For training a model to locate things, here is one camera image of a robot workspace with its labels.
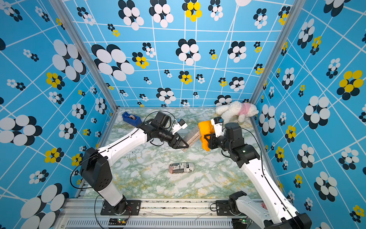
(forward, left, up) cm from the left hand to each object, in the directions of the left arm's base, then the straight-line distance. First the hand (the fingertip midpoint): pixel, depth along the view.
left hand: (187, 143), depth 75 cm
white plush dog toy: (+36, -41, -10) cm, 55 cm away
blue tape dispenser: (+29, +42, -14) cm, 53 cm away
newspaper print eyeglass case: (-6, +5, -17) cm, 19 cm away
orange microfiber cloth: (+4, -9, +9) cm, 13 cm away
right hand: (+2, -11, +4) cm, 12 cm away
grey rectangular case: (+3, -1, +4) cm, 5 cm away
